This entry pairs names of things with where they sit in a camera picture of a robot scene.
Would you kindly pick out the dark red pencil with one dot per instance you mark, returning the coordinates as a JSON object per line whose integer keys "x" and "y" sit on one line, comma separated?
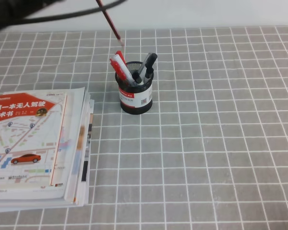
{"x": 110, "y": 22}

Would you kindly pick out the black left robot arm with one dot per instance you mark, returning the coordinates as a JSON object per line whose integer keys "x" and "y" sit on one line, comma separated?
{"x": 14, "y": 12}

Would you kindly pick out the black mesh pen holder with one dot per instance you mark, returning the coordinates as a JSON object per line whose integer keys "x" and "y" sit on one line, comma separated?
{"x": 135, "y": 100}

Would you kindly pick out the short black capped pen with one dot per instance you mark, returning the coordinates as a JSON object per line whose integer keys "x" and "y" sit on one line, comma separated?
{"x": 136, "y": 77}

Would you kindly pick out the grey black-tipped pen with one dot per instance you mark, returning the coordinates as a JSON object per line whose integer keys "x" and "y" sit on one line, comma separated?
{"x": 144, "y": 63}

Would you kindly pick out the red capped pen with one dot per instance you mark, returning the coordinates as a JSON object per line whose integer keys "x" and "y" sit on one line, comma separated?
{"x": 121, "y": 56}

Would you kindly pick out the red and white marker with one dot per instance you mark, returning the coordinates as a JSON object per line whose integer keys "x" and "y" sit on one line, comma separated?
{"x": 121, "y": 69}

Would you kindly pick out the grey white-checked tablecloth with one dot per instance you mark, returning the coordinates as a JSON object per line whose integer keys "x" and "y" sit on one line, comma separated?
{"x": 210, "y": 154}

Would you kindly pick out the lower white book stack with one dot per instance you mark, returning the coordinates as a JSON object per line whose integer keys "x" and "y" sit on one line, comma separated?
{"x": 85, "y": 153}

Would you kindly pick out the red and white map book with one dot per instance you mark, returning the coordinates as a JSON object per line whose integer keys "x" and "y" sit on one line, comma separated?
{"x": 30, "y": 127}

